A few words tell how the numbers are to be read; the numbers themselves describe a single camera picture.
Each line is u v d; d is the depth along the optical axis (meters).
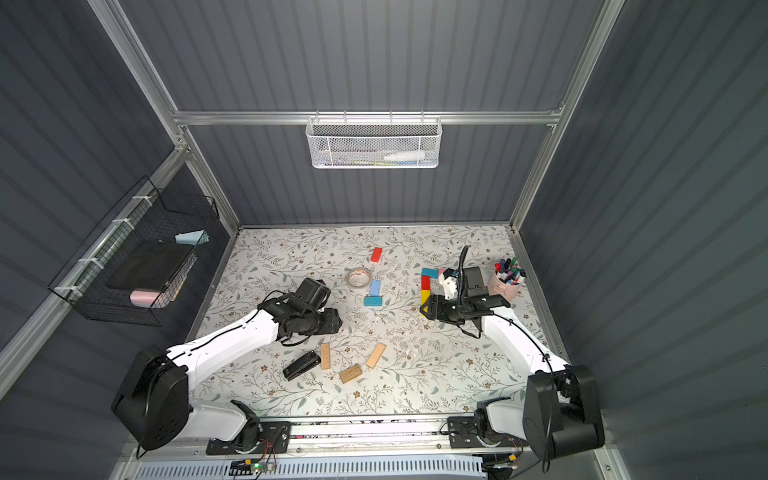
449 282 0.80
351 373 0.83
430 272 1.06
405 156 0.87
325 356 0.86
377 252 1.12
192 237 0.81
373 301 0.99
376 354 0.87
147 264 0.69
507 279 0.90
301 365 0.83
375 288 1.02
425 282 1.02
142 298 0.66
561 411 0.41
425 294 1.01
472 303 0.67
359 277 1.05
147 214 0.77
